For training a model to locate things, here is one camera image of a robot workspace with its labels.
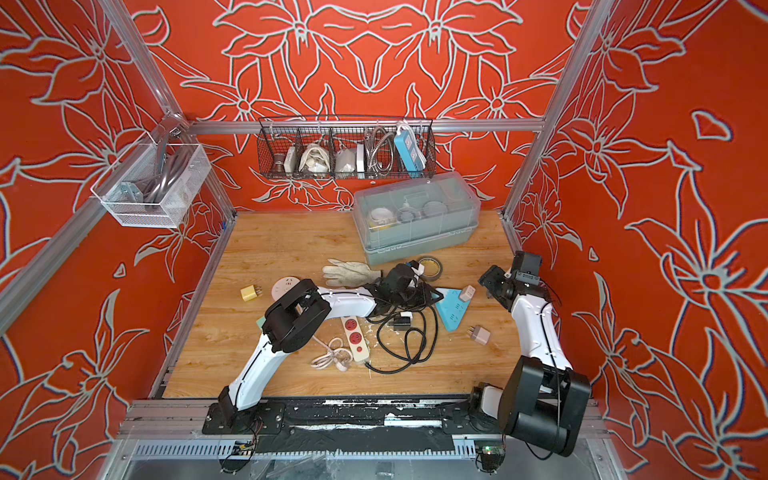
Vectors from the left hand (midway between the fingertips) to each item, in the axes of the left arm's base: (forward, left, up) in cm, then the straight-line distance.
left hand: (442, 298), depth 90 cm
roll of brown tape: (+13, +2, -2) cm, 13 cm away
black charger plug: (-9, +12, 0) cm, 15 cm away
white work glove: (+9, +31, -3) cm, 32 cm away
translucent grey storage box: (+24, +8, +11) cm, 27 cm away
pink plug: (0, -7, +3) cm, 8 cm away
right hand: (+3, -11, +8) cm, 14 cm away
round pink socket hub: (+2, +52, -1) cm, 52 cm away
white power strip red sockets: (-14, +26, -1) cm, 29 cm away
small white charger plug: (-5, +11, -1) cm, 12 cm away
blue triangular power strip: (-2, -3, -2) cm, 4 cm away
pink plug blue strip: (-10, -10, -2) cm, 14 cm away
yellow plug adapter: (-1, +63, -3) cm, 63 cm away
